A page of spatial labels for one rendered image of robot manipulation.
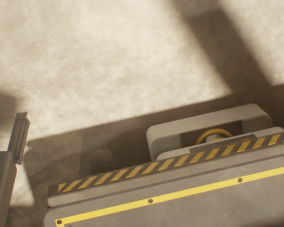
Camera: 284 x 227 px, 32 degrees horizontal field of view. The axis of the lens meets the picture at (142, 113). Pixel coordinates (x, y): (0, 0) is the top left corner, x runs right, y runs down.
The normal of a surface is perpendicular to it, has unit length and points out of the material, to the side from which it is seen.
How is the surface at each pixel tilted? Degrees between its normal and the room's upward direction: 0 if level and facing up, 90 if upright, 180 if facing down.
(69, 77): 0
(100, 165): 63
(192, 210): 0
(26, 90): 0
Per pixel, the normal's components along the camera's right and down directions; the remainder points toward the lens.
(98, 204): 0.11, 0.33
